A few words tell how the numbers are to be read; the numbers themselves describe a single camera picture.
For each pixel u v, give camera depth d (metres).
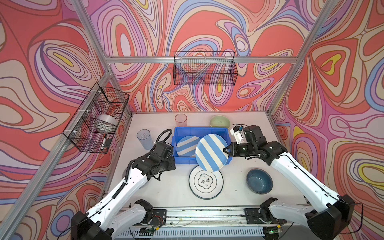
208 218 0.75
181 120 0.99
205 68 0.96
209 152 0.79
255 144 0.56
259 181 0.84
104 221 0.39
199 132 1.01
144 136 0.95
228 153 0.70
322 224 0.43
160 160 0.57
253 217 0.73
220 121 1.09
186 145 1.00
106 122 0.70
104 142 0.72
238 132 0.69
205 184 0.82
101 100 0.82
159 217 0.72
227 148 0.72
